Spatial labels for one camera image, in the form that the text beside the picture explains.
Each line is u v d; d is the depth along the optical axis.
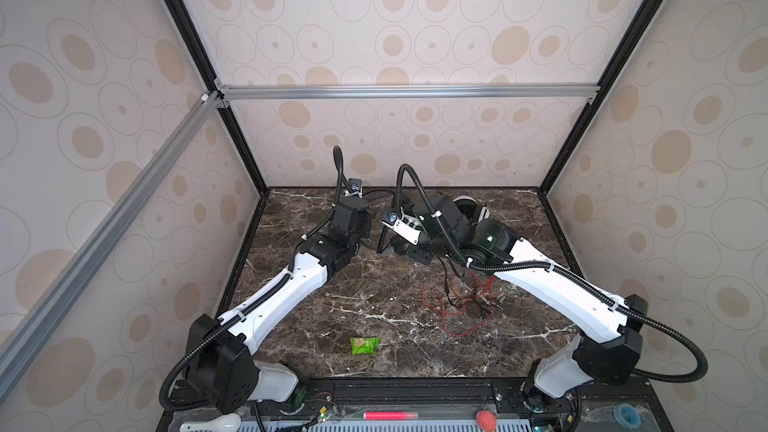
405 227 0.57
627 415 0.71
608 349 0.41
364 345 0.80
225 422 0.70
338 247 0.58
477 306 0.88
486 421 0.68
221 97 0.90
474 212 1.02
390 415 0.72
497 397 0.73
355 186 0.66
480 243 0.46
